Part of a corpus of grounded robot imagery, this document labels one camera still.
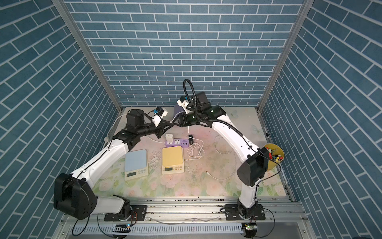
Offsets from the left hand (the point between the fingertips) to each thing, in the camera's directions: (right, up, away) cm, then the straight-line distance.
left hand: (175, 124), depth 77 cm
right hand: (+1, +1, -3) cm, 3 cm away
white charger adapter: (-6, -9, +16) cm, 19 cm away
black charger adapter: (+7, -11, +21) cm, 25 cm away
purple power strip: (+1, -13, +21) cm, 24 cm away
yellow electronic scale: (-4, -23, +15) cm, 27 cm away
